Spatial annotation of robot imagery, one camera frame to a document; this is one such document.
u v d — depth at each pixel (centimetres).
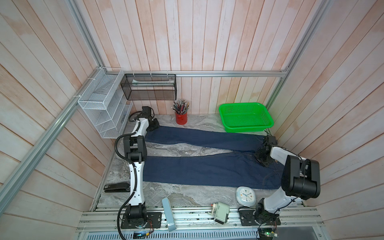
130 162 67
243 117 118
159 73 94
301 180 47
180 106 105
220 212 72
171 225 69
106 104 70
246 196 78
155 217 75
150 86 105
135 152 68
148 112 93
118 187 84
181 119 110
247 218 73
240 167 92
